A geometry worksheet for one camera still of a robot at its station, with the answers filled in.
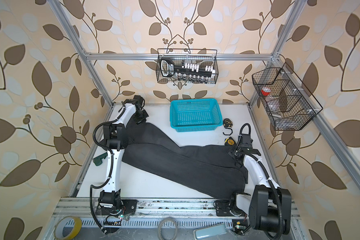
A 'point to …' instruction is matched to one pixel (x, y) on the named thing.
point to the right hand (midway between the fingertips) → (235, 155)
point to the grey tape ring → (159, 230)
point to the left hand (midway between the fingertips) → (146, 118)
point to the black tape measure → (227, 123)
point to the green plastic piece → (97, 160)
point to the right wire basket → (291, 105)
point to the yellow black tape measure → (229, 141)
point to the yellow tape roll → (59, 227)
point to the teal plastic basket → (195, 115)
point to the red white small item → (265, 91)
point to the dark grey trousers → (210, 169)
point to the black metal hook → (226, 134)
